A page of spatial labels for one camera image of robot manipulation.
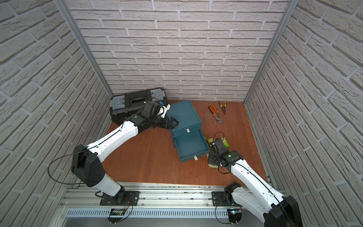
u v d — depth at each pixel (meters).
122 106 0.93
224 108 1.17
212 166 0.78
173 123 0.74
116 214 0.71
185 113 0.85
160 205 0.73
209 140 0.95
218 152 0.62
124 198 0.70
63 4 0.70
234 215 0.70
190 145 0.86
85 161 0.46
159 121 0.70
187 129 0.81
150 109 0.62
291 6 0.69
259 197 0.44
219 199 0.74
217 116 1.10
